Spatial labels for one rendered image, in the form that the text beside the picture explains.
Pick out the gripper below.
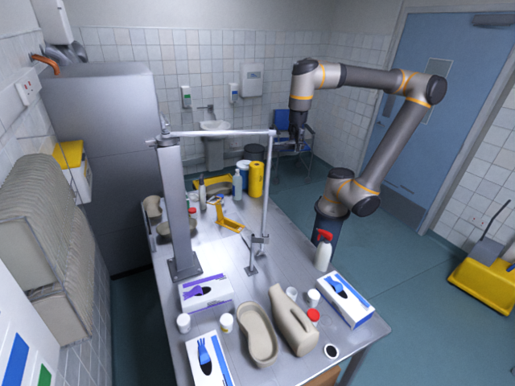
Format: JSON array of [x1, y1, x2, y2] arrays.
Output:
[[287, 109, 309, 151]]

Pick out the black waste bin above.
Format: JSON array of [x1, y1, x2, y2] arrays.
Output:
[[243, 142, 266, 170]]

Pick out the yellow tray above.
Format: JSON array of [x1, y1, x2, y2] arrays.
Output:
[[192, 173, 235, 199]]

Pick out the yellow cradle stand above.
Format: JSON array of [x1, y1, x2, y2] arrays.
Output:
[[213, 194, 245, 234]]

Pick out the blue chair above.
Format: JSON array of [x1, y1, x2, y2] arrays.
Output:
[[272, 108, 316, 187]]

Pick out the yellow bag roll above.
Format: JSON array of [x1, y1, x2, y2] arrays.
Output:
[[247, 160, 265, 199]]

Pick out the white paper towel dispenser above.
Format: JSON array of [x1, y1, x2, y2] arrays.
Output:
[[239, 61, 265, 99]]

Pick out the white wash basin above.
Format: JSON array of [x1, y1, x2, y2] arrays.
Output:
[[199, 119, 232, 175]]

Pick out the grey slim bottle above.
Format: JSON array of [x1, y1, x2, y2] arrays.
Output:
[[197, 173, 208, 212]]

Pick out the white spray bottle red trigger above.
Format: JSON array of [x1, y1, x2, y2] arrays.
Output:
[[313, 228, 336, 273]]

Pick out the grey column stand with boom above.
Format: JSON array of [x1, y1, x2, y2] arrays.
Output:
[[145, 112, 278, 288]]

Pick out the small beige pulp kidney dish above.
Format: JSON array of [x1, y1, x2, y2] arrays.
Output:
[[142, 195, 163, 222]]

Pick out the beige pulp bowl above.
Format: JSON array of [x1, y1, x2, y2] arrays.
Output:
[[155, 218, 199, 244]]

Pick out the blue door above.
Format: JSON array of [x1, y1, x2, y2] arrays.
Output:
[[360, 10, 515, 236]]

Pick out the white glove box blue print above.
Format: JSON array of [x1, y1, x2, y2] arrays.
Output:
[[315, 271, 377, 331], [184, 329, 237, 386]]

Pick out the white glove box purple print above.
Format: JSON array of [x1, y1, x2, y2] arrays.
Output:
[[177, 273, 236, 315]]

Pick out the beige pulp urinal bottle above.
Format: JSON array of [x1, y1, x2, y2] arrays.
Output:
[[267, 282, 321, 359]]

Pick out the grey steel cabinet machine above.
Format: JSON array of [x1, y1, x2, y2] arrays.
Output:
[[39, 61, 167, 279]]

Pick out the large beige pulp kidney dish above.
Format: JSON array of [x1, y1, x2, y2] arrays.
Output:
[[235, 300, 281, 369]]

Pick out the yellow mop bucket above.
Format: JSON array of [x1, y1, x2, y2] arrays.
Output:
[[447, 198, 515, 319]]

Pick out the brown box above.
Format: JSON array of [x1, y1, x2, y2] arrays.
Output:
[[303, 363, 344, 386]]

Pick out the grey curved pipe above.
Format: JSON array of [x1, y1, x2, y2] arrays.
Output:
[[41, 39, 89, 66]]

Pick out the orange pipe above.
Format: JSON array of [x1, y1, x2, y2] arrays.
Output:
[[28, 52, 63, 77]]

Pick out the white poster coloured panels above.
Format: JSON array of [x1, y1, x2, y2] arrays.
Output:
[[0, 257, 58, 386]]

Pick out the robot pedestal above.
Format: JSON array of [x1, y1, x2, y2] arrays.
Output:
[[311, 195, 352, 253]]

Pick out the grey clamp post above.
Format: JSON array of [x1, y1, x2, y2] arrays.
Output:
[[244, 232, 271, 277]]

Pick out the yellow lid wall bin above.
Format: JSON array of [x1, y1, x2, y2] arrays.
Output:
[[51, 139, 94, 204]]

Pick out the white wall dispenser box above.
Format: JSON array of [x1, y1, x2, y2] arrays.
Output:
[[31, 0, 76, 46]]

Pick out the wire rack of pulp bowls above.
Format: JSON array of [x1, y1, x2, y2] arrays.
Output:
[[0, 154, 98, 347]]

